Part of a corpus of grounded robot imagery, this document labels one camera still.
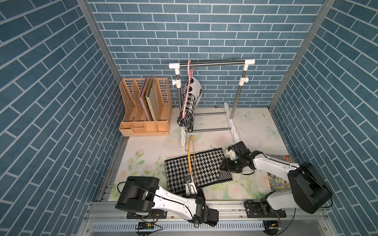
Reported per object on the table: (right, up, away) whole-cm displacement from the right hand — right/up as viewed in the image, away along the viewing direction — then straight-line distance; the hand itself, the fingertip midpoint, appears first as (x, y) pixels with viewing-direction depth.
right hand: (224, 169), depth 87 cm
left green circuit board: (-41, -23, -15) cm, 50 cm away
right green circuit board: (+20, -23, -17) cm, 34 cm away
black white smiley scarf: (-19, +45, -2) cm, 49 cm away
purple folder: (-50, +56, +9) cm, 76 cm away
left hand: (-15, -8, -10) cm, 20 cm away
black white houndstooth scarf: (-12, 0, 0) cm, 12 cm away
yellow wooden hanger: (-18, +6, +4) cm, 20 cm away
